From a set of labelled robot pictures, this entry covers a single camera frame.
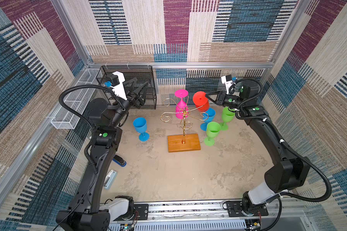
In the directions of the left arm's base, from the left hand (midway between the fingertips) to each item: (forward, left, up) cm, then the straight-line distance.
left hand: (141, 79), depth 55 cm
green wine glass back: (+7, -37, -43) cm, 57 cm away
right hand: (+7, -28, -15) cm, 32 cm away
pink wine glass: (+4, -16, -22) cm, 27 cm away
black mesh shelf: (+43, +9, -25) cm, 51 cm away
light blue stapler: (-20, +24, -51) cm, 60 cm away
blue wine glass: (+14, -34, -39) cm, 54 cm away
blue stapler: (-10, +21, -50) cm, 55 cm away
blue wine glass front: (+11, +10, -41) cm, 43 cm away
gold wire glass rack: (+19, -21, -53) cm, 60 cm away
